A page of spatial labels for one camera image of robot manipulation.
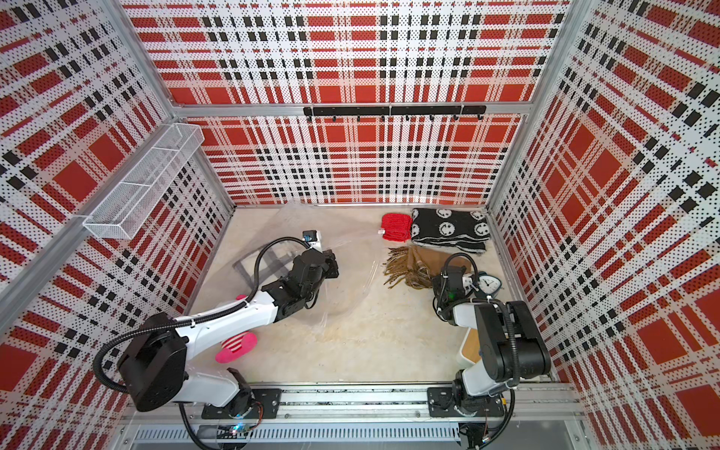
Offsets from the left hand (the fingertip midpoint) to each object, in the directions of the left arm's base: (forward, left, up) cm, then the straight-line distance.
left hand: (336, 251), depth 84 cm
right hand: (+1, -34, -15) cm, 37 cm away
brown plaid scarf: (+2, -26, -12) cm, 29 cm away
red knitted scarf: (+21, -20, -13) cm, 32 cm away
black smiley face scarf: (+19, -47, -13) cm, 53 cm away
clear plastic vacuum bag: (+9, -5, -20) cm, 22 cm away
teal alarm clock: (-5, -49, -13) cm, 51 cm away
